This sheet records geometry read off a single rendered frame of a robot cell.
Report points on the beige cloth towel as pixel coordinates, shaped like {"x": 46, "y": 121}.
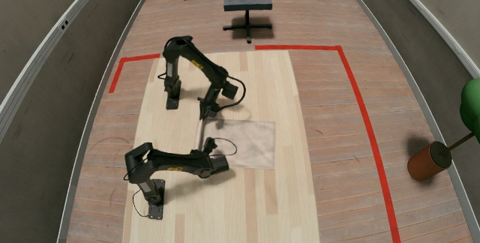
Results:
{"x": 245, "y": 143}

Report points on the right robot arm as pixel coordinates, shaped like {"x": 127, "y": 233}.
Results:
{"x": 189, "y": 163}

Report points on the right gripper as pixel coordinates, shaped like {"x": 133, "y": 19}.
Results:
{"x": 208, "y": 149}

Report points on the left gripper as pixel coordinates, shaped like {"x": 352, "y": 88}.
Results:
{"x": 209, "y": 100}

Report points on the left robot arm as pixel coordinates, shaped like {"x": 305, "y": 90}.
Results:
{"x": 173, "y": 52}

